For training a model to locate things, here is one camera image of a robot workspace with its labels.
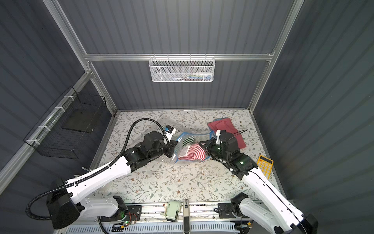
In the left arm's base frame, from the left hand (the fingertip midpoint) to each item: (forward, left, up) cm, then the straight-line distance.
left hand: (178, 144), depth 74 cm
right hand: (-1, -11, +4) cm, 12 cm away
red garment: (+28, -34, -19) cm, 48 cm away
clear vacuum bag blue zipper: (+6, -6, +1) cm, 8 cm away
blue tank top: (+34, -29, -19) cm, 49 cm away
